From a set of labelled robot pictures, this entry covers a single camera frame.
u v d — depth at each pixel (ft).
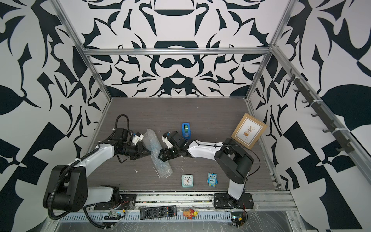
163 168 2.60
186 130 3.17
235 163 1.53
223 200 2.45
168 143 2.60
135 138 2.67
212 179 2.66
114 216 2.26
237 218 2.34
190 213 2.25
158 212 2.30
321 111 1.81
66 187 1.38
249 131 2.99
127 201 2.40
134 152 2.47
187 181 2.60
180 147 2.25
